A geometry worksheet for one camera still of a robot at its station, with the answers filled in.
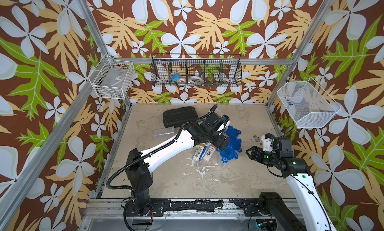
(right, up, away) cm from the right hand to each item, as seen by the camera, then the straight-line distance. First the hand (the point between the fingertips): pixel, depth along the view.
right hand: (250, 152), depth 77 cm
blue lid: (-10, -2, +4) cm, 11 cm away
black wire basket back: (-27, +50, +23) cm, 61 cm away
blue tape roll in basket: (-41, +45, +20) cm, 64 cm away
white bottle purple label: (-20, -4, +14) cm, 25 cm away
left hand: (-14, +8, -2) cm, 16 cm away
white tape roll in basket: (-27, +44, +22) cm, 57 cm away
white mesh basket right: (+35, +24, +4) cm, 43 cm away
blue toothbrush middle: (-23, -4, +16) cm, 28 cm away
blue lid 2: (-1, +7, +28) cm, 29 cm away
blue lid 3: (-1, 0, +22) cm, 22 cm away
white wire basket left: (-77, +40, +9) cm, 87 cm away
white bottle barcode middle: (-26, -4, +14) cm, 30 cm away
